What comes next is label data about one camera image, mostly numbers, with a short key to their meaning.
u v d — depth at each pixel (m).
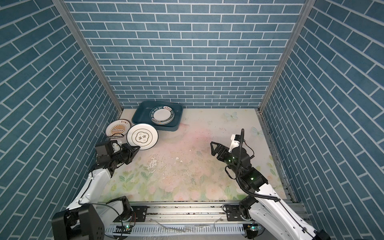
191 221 0.73
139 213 0.74
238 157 0.52
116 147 0.77
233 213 0.74
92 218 0.43
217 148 0.65
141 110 1.18
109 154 0.65
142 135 0.88
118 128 1.08
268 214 0.57
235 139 0.67
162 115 1.12
